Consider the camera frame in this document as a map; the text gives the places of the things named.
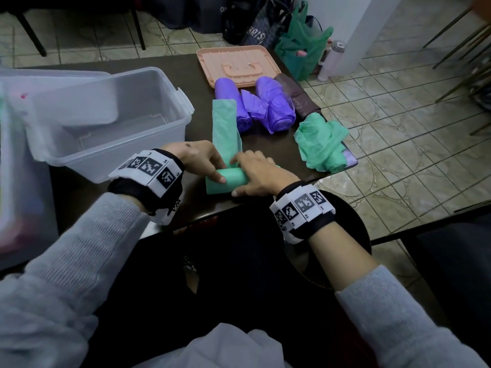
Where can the pale pink bottle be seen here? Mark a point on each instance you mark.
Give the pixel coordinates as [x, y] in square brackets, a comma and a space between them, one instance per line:
[330, 63]

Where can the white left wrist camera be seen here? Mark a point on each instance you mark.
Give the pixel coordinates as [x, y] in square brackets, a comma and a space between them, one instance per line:
[168, 216]

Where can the person's black trousers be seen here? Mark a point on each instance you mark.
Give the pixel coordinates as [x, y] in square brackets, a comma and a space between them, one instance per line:
[238, 283]

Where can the small clear plastic bin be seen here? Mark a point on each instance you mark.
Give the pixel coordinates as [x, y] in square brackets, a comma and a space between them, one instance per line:
[115, 157]

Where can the brown bag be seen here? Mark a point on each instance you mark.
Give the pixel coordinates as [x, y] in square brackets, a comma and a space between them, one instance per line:
[297, 95]

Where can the thin metal chair legs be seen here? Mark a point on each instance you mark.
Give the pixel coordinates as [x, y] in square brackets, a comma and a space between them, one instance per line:
[460, 45]

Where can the black round stool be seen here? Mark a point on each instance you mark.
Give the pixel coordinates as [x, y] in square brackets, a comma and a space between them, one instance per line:
[353, 226]

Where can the person's right hand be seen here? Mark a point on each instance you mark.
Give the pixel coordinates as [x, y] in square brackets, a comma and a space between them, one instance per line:
[264, 174]

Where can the person's left forearm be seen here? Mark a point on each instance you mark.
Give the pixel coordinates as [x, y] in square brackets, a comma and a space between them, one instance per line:
[69, 272]

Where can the black smartphone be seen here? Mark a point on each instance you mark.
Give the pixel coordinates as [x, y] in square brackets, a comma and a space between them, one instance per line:
[192, 275]

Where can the person's left hand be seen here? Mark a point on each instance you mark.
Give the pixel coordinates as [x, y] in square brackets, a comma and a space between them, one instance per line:
[195, 157]

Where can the green plastic bag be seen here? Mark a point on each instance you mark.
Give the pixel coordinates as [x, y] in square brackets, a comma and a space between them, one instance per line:
[303, 49]

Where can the person's right forearm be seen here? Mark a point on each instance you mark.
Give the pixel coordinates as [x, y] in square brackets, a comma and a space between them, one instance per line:
[376, 298]

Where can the black wristband with markers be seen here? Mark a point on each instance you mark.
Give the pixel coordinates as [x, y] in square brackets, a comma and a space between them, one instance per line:
[314, 226]
[138, 195]

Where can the purple bag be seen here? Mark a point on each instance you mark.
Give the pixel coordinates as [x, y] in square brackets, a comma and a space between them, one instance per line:
[276, 107]
[228, 90]

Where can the black right wristband with markers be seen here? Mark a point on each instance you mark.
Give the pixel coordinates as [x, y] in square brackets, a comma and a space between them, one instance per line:
[314, 226]

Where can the black left wristband with markers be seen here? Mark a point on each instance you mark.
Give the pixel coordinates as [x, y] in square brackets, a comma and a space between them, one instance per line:
[138, 195]

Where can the black side table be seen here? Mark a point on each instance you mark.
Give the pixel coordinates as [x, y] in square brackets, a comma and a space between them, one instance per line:
[452, 272]

